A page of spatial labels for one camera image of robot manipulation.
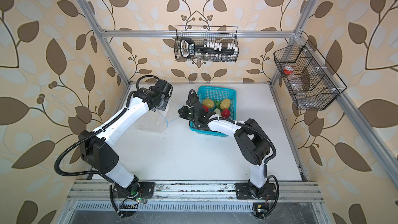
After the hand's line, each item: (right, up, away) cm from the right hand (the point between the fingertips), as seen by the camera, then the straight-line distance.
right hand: (178, 111), depth 87 cm
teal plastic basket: (+24, +11, +19) cm, 32 cm away
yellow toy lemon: (+17, +5, +11) cm, 21 cm away
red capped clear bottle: (+60, +22, -6) cm, 64 cm away
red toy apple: (+28, -2, +11) cm, 31 cm away
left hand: (-10, +6, -5) cm, 13 cm away
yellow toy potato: (+29, +4, +17) cm, 34 cm away
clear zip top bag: (-14, -6, +6) cm, 16 cm away
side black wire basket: (+67, +15, -14) cm, 70 cm away
